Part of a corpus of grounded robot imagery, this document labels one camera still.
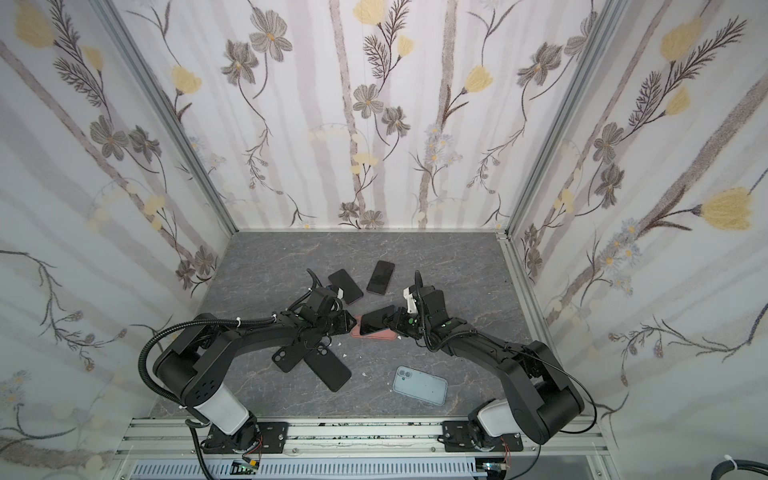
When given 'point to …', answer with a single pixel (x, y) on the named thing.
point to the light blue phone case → (421, 385)
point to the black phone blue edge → (373, 321)
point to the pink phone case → (385, 334)
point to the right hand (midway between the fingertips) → (377, 315)
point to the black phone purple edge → (352, 291)
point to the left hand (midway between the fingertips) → (351, 315)
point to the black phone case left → (286, 357)
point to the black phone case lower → (333, 373)
